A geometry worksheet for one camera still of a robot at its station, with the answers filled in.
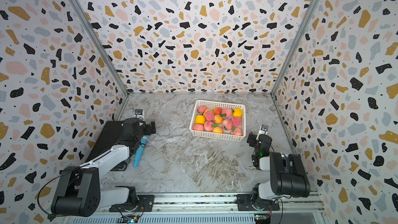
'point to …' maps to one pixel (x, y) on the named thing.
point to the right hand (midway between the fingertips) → (260, 133)
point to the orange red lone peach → (216, 110)
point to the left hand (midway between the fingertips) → (146, 121)
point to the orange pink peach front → (217, 129)
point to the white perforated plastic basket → (226, 135)
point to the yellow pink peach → (218, 118)
